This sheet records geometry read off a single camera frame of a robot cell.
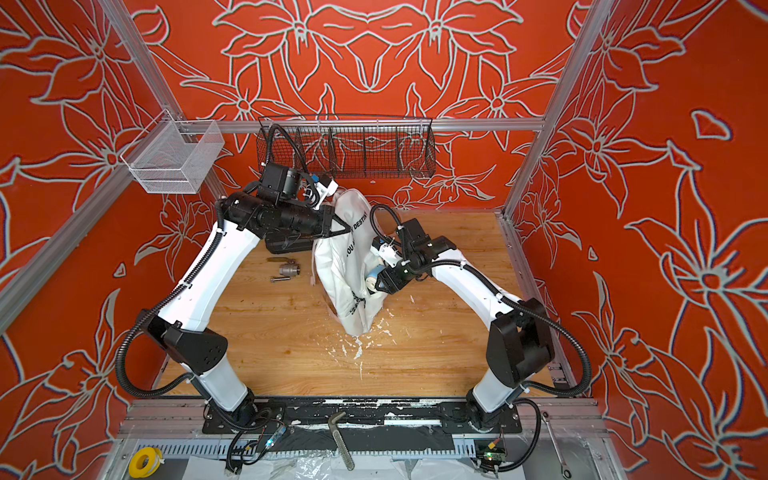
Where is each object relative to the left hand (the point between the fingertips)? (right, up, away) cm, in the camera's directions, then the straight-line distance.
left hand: (349, 225), depth 69 cm
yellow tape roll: (-48, -55, -1) cm, 73 cm away
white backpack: (-1, -9, -2) cm, 9 cm away
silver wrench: (+49, -56, -3) cm, 75 cm away
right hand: (+9, -13, +14) cm, 21 cm away
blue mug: (+5, -14, +10) cm, 18 cm away
